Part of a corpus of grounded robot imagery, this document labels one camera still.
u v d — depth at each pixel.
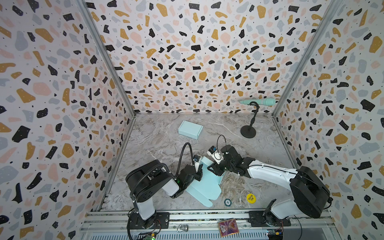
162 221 0.73
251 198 0.81
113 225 0.73
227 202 0.80
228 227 0.71
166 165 0.53
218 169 0.76
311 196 0.44
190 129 1.07
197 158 0.79
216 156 0.76
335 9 0.72
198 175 0.80
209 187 0.85
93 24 0.75
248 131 1.12
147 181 0.48
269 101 0.83
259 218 0.74
